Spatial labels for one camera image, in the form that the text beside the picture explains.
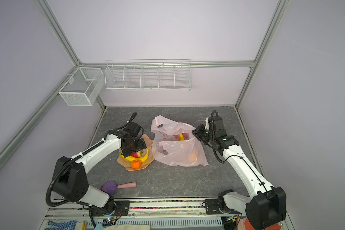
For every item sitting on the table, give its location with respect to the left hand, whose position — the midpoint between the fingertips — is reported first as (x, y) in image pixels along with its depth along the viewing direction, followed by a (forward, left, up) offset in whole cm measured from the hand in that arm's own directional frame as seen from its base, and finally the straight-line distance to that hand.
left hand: (139, 150), depth 85 cm
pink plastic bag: (-5, -21, +14) cm, 26 cm away
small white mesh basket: (+41, +40, +16) cm, 60 cm away
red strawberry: (0, +3, -5) cm, 6 cm away
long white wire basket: (+47, -6, +21) cm, 52 cm away
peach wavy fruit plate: (-6, +8, -5) cm, 11 cm away
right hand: (+4, -31, +13) cm, 34 cm away
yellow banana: (-3, +6, -4) cm, 8 cm away
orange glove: (-41, -42, +23) cm, 63 cm away
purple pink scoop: (-18, +16, -8) cm, 25 cm away
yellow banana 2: (+11, -27, -7) cm, 30 cm away
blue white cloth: (-33, +32, -8) cm, 47 cm away
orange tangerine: (-7, +2, -3) cm, 8 cm away
